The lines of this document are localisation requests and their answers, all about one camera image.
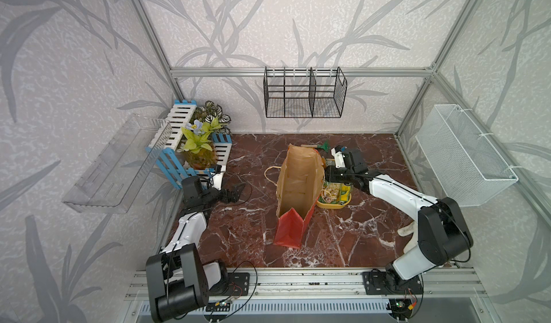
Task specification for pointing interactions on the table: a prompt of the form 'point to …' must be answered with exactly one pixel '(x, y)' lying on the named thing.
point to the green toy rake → (325, 146)
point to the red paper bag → (300, 183)
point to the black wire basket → (302, 92)
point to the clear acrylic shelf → (110, 184)
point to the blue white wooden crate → (164, 148)
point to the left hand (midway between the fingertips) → (234, 181)
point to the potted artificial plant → (199, 145)
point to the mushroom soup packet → (335, 190)
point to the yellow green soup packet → (345, 190)
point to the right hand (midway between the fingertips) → (323, 170)
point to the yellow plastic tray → (324, 206)
